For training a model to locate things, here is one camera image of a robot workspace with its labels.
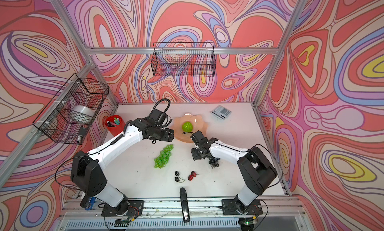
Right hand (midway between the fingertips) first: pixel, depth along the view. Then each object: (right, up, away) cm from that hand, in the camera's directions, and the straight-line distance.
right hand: (198, 156), depth 89 cm
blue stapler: (-55, -19, -14) cm, 60 cm away
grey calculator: (+18, +28, +22) cm, 40 cm away
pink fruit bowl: (0, +19, +15) cm, 25 cm away
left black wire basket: (-66, +24, -16) cm, 72 cm away
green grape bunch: (-21, -1, -3) cm, 21 cm away
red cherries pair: (-3, -9, -7) cm, 11 cm away
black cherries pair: (-12, -10, -7) cm, 18 cm away
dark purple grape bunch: (+8, -2, -5) cm, 10 cm away
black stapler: (-7, -19, -19) cm, 28 cm away
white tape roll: (-56, +25, -20) cm, 65 cm away
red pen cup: (-54, +19, +6) cm, 58 cm away
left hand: (-17, +14, -5) cm, 22 cm away
